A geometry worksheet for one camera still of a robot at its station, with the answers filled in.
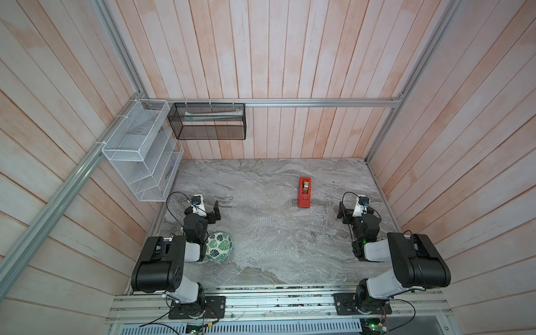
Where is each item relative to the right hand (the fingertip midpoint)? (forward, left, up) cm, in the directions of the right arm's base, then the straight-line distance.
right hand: (352, 201), depth 92 cm
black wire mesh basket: (+37, +68, +17) cm, 80 cm away
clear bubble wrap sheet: (-11, +37, -8) cm, 40 cm away
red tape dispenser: (+8, +20, -4) cm, 22 cm away
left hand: (-2, +65, +1) cm, 65 cm away
